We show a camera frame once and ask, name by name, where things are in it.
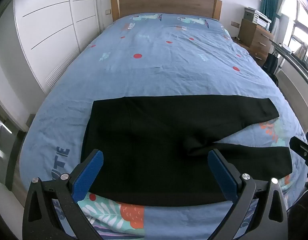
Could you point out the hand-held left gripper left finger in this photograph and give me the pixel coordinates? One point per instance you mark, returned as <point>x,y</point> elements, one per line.
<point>89,177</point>

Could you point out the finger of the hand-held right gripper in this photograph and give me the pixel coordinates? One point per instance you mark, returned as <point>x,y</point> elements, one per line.
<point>301,146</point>

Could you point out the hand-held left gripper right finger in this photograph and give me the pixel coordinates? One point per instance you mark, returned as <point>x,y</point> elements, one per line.
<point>222,175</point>

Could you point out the black pants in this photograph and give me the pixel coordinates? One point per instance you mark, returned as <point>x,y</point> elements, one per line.
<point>156,142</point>

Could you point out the glass desk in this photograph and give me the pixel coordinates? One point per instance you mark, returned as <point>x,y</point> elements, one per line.
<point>296,60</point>

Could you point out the black bag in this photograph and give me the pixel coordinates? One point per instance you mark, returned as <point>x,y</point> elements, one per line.
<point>271,63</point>

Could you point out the window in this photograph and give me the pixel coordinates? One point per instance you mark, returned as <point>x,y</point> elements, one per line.
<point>301,30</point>

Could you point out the wooden dresser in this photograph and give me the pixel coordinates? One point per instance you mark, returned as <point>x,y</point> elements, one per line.
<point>256,38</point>

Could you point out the blue printed bedsheet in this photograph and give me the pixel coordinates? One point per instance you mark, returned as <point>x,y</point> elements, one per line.
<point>168,67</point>

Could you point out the white printer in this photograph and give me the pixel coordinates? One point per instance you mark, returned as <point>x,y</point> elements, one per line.
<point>262,20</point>

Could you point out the teal curtain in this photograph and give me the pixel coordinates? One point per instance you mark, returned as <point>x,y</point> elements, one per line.
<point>268,2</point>

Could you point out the white wardrobe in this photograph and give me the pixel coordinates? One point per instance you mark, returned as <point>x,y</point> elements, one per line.
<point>44,30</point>

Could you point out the wooden headboard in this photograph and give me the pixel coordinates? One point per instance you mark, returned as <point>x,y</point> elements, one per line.
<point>166,3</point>

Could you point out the beige wall socket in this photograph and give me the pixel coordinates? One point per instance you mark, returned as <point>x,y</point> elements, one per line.
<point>235,24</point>

